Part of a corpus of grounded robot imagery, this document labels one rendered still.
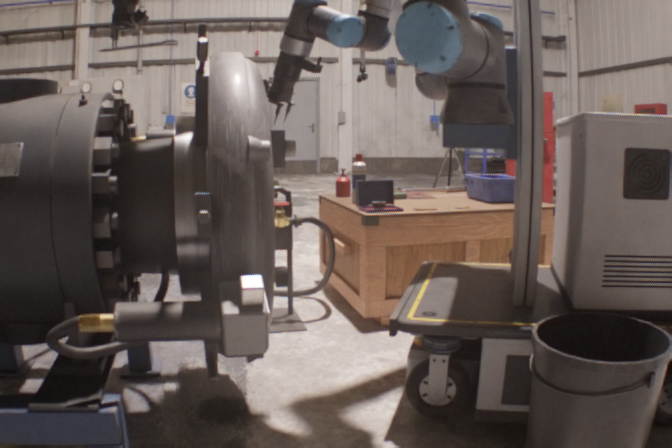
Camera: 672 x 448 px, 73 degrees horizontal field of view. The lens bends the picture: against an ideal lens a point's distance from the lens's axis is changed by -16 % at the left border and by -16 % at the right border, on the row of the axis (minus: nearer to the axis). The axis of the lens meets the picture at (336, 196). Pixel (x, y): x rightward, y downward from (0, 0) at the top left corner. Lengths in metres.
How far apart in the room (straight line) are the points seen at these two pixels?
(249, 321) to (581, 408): 0.65
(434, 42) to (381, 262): 1.22
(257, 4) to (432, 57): 11.37
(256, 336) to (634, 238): 0.92
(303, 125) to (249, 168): 11.04
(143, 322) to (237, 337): 0.17
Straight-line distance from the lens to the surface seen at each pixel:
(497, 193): 2.52
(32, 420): 1.14
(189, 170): 1.14
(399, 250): 2.18
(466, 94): 1.27
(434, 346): 1.40
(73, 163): 1.11
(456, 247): 2.29
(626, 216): 1.36
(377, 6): 1.46
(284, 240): 2.25
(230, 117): 1.02
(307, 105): 12.04
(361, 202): 2.27
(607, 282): 1.38
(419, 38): 1.13
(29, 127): 1.20
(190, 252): 1.15
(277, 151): 1.34
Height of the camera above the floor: 0.76
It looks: 6 degrees down
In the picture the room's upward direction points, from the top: straight up
